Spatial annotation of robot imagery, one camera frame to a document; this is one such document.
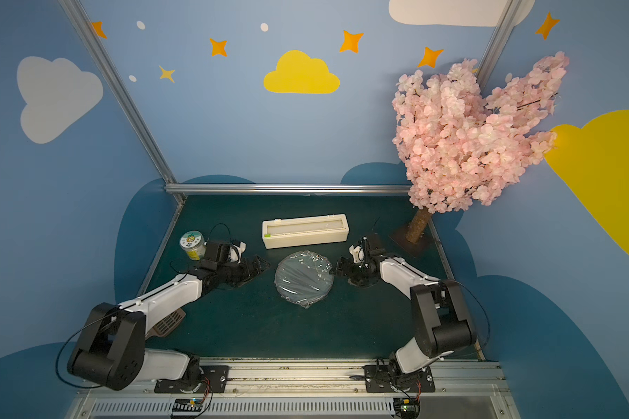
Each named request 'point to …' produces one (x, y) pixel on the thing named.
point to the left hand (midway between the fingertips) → (263, 266)
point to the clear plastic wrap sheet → (304, 277)
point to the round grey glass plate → (304, 277)
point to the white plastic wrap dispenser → (305, 230)
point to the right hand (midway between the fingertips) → (342, 273)
